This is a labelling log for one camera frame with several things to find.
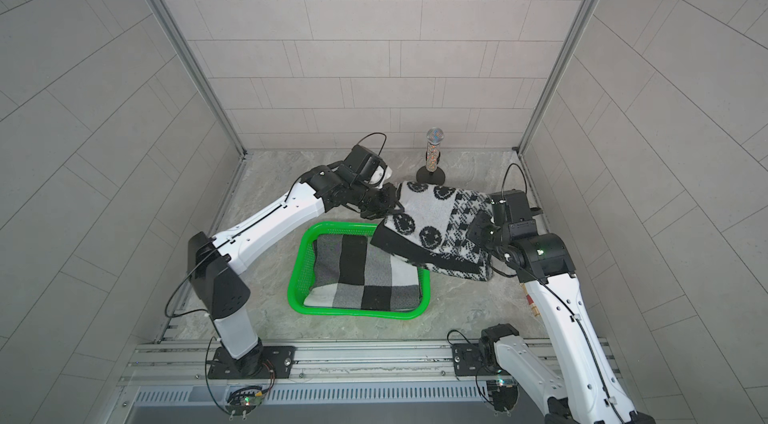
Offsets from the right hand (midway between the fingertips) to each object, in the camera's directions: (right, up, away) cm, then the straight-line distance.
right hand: (467, 225), depth 70 cm
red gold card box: (+20, -23, +10) cm, 32 cm away
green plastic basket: (-43, -17, +9) cm, 47 cm away
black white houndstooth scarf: (-9, 0, +3) cm, 10 cm away
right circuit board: (+8, -39, -3) cm, 40 cm away
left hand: (-13, +4, +4) cm, 14 cm away
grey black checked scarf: (-29, -15, +10) cm, 34 cm away
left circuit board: (-51, -38, -5) cm, 63 cm away
